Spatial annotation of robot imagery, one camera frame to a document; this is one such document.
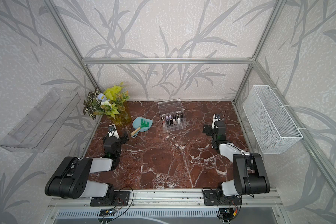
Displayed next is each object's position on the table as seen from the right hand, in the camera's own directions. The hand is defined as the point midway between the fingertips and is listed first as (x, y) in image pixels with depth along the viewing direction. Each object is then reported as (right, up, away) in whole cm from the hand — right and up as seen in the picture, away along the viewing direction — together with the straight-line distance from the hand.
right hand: (212, 123), depth 93 cm
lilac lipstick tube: (-31, +3, +6) cm, 32 cm away
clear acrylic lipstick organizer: (-28, +5, +9) cm, 29 cm away
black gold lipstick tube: (-21, +5, +9) cm, 23 cm away
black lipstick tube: (-23, +5, +8) cm, 25 cm away
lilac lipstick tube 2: (-29, +4, +8) cm, 30 cm away
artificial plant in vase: (-67, +14, -3) cm, 68 cm away
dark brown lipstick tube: (-35, +3, +6) cm, 35 cm away
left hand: (-63, -4, -4) cm, 63 cm away
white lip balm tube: (-23, +1, +8) cm, 25 cm away
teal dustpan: (-55, -1, +13) cm, 57 cm away
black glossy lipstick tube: (-26, +4, +9) cm, 28 cm away
